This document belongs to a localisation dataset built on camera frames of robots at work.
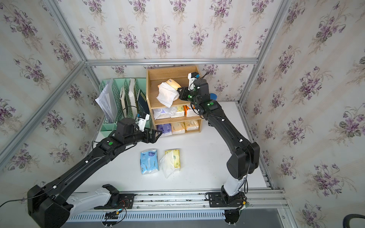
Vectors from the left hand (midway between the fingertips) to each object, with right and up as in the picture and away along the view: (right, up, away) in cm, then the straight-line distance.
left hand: (158, 131), depth 74 cm
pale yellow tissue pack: (+10, 0, +22) cm, 24 cm away
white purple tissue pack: (+1, +10, +10) cm, 14 cm away
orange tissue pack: (+15, +13, +11) cm, 23 cm away
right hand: (+12, +23, +2) cm, 26 cm away
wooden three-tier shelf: (+7, +9, +8) cm, 14 cm away
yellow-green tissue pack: (+6, -19, +8) cm, 21 cm away
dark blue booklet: (-16, +18, +27) cm, 36 cm away
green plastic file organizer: (-22, +19, +18) cm, 35 cm away
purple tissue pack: (+2, 0, +21) cm, 22 cm away
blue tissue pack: (-6, -19, +7) cm, 22 cm away
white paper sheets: (-34, +18, +12) cm, 40 cm away
